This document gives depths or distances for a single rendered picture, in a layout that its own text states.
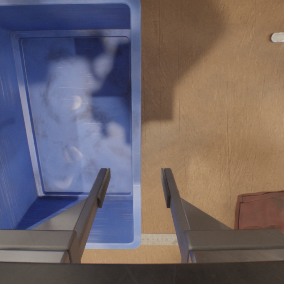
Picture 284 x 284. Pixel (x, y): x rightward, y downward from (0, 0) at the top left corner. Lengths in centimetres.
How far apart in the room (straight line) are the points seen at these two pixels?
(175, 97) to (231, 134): 12
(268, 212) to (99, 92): 39
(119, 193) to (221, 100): 24
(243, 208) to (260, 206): 3
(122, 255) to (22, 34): 45
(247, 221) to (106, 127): 33
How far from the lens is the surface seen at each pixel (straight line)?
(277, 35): 39
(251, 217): 47
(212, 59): 35
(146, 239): 46
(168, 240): 46
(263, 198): 46
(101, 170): 16
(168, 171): 15
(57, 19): 29
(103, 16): 27
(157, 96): 33
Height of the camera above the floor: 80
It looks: 72 degrees down
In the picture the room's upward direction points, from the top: 179 degrees clockwise
